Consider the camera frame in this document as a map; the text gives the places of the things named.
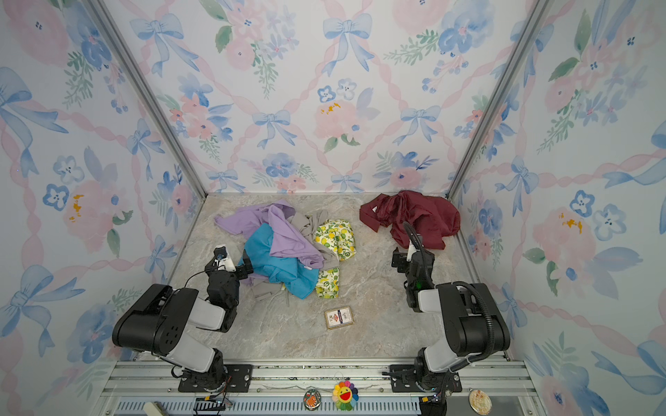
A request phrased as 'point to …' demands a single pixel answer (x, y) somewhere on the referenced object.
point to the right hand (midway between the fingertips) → (411, 247)
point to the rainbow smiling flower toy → (346, 395)
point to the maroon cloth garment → (432, 217)
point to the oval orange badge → (312, 399)
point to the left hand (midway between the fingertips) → (232, 251)
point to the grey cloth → (305, 227)
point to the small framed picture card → (339, 317)
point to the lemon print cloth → (340, 236)
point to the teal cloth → (296, 273)
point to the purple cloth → (289, 243)
